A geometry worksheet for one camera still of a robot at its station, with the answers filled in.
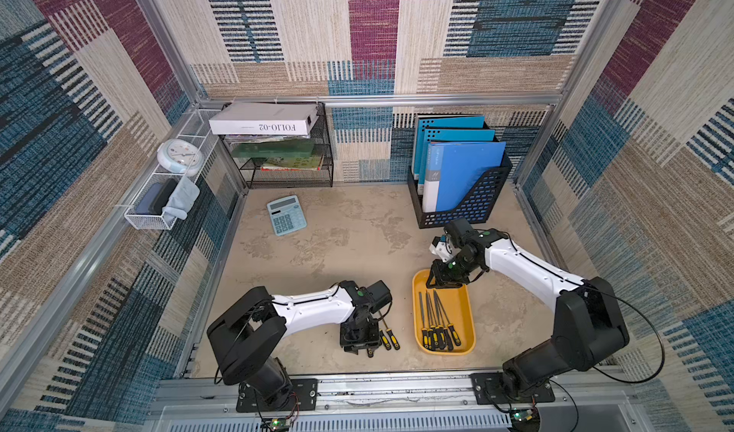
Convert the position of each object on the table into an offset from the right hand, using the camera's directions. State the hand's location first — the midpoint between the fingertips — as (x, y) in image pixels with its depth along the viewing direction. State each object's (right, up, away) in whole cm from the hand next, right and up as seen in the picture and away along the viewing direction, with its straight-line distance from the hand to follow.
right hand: (430, 282), depth 85 cm
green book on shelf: (-51, +42, +16) cm, 68 cm away
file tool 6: (-2, -15, -3) cm, 15 cm away
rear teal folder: (+8, +51, +15) cm, 54 cm away
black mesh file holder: (+18, +23, +14) cm, 33 cm away
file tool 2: (0, -13, -2) cm, 14 cm away
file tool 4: (+4, -12, 0) cm, 13 cm away
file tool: (-2, -8, +4) cm, 9 cm away
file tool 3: (+2, -13, -1) cm, 13 cm away
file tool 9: (-12, -14, -1) cm, 19 cm away
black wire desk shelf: (-48, +38, +18) cm, 63 cm away
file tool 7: (+4, -15, -3) cm, 16 cm away
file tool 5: (+6, -14, -2) cm, 15 cm away
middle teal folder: (+8, +46, +12) cm, 48 cm away
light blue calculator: (-49, +19, +24) cm, 57 cm away
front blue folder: (+8, +34, +7) cm, 36 cm away
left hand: (-17, -17, -5) cm, 25 cm away
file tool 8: (-14, -15, -3) cm, 21 cm away
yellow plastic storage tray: (+9, -8, +4) cm, 12 cm away
